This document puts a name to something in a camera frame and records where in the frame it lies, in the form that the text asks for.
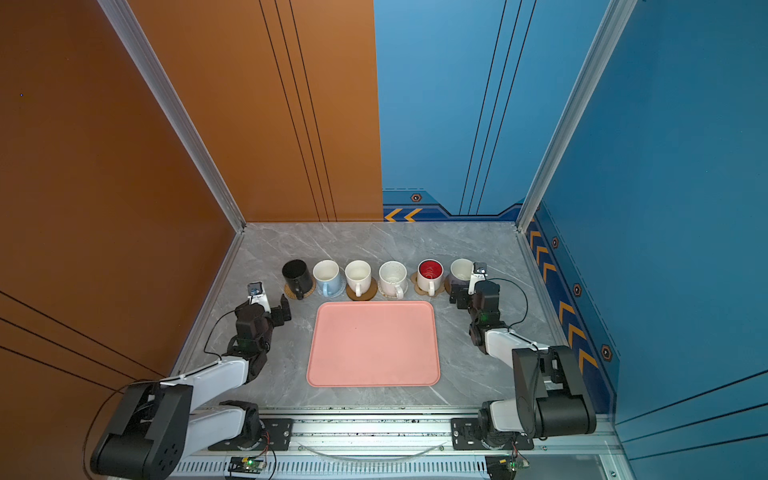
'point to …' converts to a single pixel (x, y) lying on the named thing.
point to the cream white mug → (358, 276)
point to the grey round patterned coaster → (336, 295)
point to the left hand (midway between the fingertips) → (267, 296)
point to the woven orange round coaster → (294, 296)
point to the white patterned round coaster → (404, 285)
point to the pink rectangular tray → (374, 344)
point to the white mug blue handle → (326, 272)
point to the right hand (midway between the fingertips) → (468, 282)
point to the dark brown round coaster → (450, 280)
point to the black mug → (298, 277)
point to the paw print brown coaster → (414, 280)
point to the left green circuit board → (246, 465)
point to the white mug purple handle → (462, 269)
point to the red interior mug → (430, 274)
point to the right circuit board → (503, 467)
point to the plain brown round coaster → (369, 294)
